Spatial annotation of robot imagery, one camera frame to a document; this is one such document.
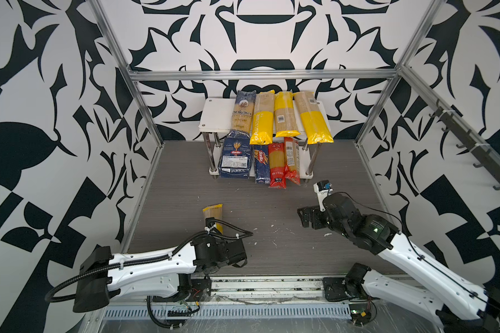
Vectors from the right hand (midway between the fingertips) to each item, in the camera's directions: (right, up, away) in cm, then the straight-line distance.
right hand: (309, 208), depth 73 cm
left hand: (-30, -14, +3) cm, 34 cm away
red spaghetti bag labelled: (-1, +18, +26) cm, 31 cm away
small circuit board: (+17, -35, -2) cm, 39 cm away
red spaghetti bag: (-8, +10, +21) cm, 25 cm away
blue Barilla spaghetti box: (-15, +15, +26) cm, 33 cm away
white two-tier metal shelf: (-34, +32, +8) cm, 47 cm away
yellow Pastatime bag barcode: (+3, +28, +2) cm, 28 cm away
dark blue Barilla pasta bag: (-27, +19, +23) cm, 41 cm away
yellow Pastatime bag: (-35, -5, +15) cm, 39 cm away
